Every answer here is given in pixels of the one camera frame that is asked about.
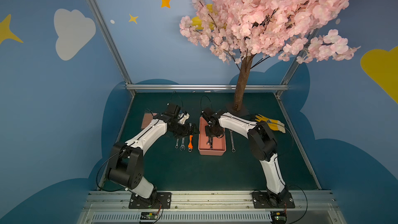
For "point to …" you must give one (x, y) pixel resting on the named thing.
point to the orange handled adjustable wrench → (190, 144)
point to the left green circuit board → (148, 215)
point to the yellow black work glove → (273, 124)
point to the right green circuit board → (279, 217)
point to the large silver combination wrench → (183, 144)
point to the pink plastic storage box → (219, 144)
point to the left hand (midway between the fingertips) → (193, 132)
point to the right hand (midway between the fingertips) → (212, 133)
